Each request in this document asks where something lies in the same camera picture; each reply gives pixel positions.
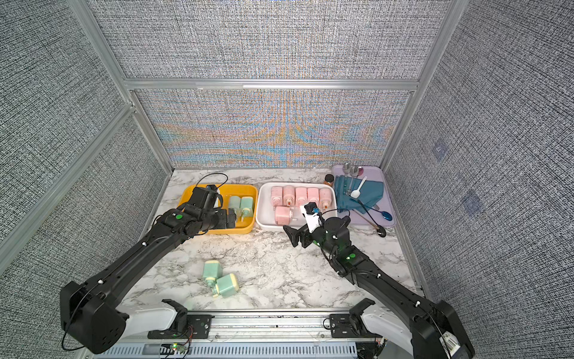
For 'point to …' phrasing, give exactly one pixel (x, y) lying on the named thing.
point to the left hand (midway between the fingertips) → (229, 216)
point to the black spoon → (382, 230)
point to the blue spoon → (386, 215)
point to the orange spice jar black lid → (329, 179)
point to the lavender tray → (380, 215)
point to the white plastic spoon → (357, 193)
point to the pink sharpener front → (282, 215)
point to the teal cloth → (371, 194)
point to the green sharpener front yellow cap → (226, 285)
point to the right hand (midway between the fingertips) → (294, 215)
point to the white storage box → (265, 212)
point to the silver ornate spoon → (353, 173)
